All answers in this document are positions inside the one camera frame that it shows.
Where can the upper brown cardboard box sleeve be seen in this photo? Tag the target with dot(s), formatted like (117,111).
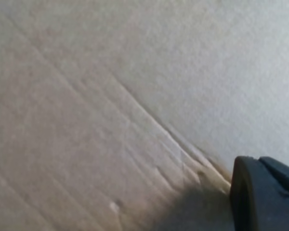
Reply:
(127,115)

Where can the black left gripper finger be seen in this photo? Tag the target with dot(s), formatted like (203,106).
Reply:
(259,194)

